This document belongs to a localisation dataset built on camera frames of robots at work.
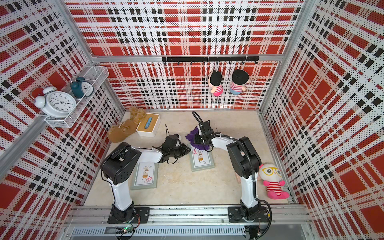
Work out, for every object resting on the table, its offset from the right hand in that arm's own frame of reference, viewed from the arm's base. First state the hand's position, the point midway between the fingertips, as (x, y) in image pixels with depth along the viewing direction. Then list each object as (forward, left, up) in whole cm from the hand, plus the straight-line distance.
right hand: (195, 139), depth 98 cm
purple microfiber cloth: (+3, +3, -1) cm, 4 cm away
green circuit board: (-49, +32, -2) cm, 59 cm away
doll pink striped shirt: (+26, -13, +27) cm, 40 cm away
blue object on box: (+15, +35, 0) cm, 38 cm away
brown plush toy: (+2, +49, +6) cm, 49 cm away
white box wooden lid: (+11, +33, +1) cm, 35 cm away
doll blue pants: (+26, -29, +29) cm, 48 cm away
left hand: (-6, +2, -3) cm, 7 cm away
